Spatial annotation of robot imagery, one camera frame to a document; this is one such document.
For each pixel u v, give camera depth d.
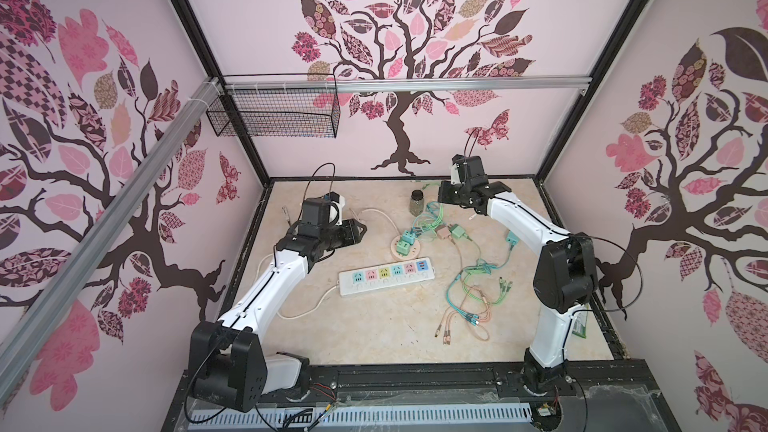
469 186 0.71
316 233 0.63
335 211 0.68
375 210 1.07
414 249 0.97
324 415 0.70
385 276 0.90
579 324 0.83
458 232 1.01
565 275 0.50
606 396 0.72
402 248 0.92
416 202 1.03
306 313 0.85
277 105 0.95
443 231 1.02
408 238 0.95
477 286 0.92
